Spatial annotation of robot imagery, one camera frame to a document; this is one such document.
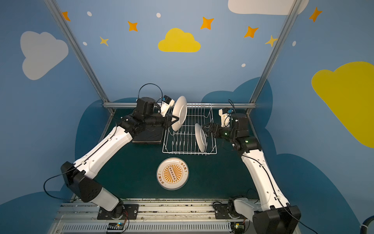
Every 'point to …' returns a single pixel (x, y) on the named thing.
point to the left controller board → (115, 226)
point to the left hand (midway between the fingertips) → (178, 116)
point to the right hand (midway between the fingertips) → (212, 125)
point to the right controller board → (237, 227)
